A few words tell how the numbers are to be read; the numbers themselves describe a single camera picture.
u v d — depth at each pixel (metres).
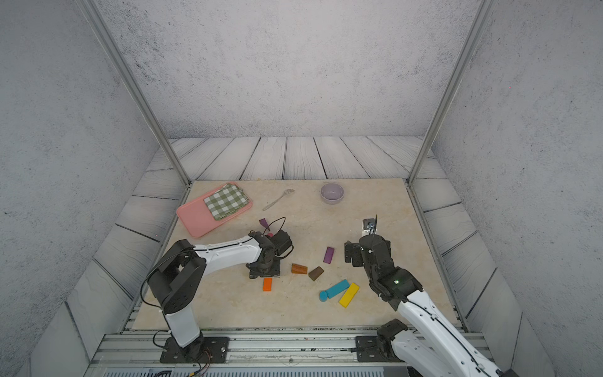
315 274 0.89
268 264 0.73
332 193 1.11
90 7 0.70
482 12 0.71
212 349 0.73
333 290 0.85
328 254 0.94
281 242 0.79
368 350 0.71
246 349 0.75
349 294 0.85
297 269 0.90
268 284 0.87
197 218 1.09
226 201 1.12
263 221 1.03
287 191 1.18
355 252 0.68
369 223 0.67
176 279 0.48
